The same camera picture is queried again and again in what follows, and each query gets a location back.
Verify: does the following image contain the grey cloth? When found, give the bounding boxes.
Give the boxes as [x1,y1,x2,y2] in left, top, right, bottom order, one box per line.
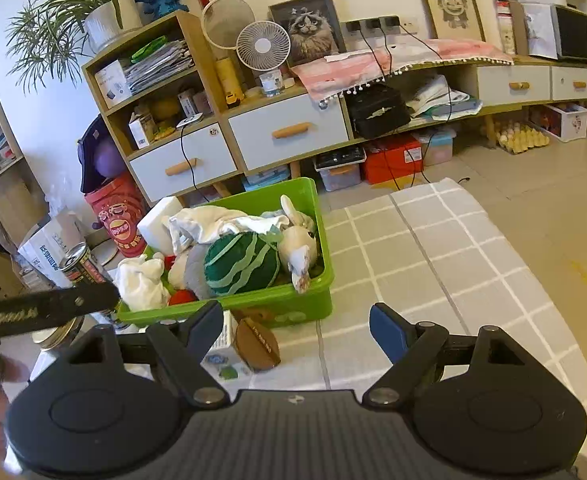
[163,205,291,256]

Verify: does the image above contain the black microwave oven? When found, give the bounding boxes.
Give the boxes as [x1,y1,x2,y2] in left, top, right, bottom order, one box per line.
[522,3,587,62]

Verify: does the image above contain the white rabbit plush toy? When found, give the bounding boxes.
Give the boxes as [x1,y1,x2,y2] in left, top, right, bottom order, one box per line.
[277,195,318,295]

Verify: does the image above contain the red snack bucket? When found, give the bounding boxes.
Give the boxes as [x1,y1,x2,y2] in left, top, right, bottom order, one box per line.
[85,171,148,258]

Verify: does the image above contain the low wooden tv console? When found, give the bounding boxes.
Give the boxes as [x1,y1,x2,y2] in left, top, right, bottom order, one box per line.
[338,52,587,149]

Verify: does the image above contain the framed cartoon girl picture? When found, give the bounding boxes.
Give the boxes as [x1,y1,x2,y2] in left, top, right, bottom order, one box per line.
[421,0,485,41]

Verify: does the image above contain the yellow egg tray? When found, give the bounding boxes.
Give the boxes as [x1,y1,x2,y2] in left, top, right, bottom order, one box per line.
[497,122,551,155]

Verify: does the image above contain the stack of newspapers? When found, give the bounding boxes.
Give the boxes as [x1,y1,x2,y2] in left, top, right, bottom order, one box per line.
[124,40,194,94]

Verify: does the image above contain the wooden shelf cabinet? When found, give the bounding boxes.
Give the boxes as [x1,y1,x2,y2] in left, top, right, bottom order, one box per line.
[83,11,354,204]

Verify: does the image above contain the round mesh fan guard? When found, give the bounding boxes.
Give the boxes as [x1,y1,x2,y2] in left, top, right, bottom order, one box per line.
[201,0,255,50]

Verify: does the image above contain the red storage box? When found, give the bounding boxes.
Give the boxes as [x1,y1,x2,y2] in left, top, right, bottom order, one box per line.
[364,136,423,184]

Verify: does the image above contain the grey checked tablecloth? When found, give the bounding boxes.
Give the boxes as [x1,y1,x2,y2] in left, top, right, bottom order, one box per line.
[222,179,587,457]

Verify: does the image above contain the white milk carton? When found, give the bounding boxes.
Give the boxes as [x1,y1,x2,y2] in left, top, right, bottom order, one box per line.
[201,311,252,384]

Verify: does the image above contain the white cloth glove bundle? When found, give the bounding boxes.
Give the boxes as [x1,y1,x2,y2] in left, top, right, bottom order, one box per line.
[114,254,170,312]

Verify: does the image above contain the framed cat picture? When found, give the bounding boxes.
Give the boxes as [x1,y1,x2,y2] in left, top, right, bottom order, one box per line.
[269,0,347,67]

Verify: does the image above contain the small white desk fan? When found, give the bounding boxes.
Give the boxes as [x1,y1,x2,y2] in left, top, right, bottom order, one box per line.
[236,21,291,72]

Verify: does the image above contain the glass cookie jar gold lid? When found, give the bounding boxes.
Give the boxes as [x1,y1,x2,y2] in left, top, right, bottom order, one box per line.
[31,314,97,353]

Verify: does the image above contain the pink lace table runner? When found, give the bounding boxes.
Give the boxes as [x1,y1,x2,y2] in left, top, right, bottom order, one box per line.
[292,38,514,105]

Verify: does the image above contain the black yellow drink can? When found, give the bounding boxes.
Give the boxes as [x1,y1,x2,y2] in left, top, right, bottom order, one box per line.
[59,242,111,286]

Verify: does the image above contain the green watermelon plush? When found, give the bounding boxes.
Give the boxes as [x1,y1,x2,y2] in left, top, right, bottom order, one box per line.
[203,232,281,297]

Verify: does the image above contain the black box on shelf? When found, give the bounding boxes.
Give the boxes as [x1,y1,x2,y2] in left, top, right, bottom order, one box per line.
[345,82,412,140]

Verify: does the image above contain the potted spider plant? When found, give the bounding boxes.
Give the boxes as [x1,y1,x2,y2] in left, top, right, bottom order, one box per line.
[6,0,124,93]

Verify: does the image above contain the white foam sponge block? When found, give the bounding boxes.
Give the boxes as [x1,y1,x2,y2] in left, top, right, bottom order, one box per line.
[138,196,182,256]

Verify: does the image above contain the green plastic bin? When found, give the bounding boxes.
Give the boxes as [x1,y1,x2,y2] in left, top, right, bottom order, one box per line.
[116,175,336,330]

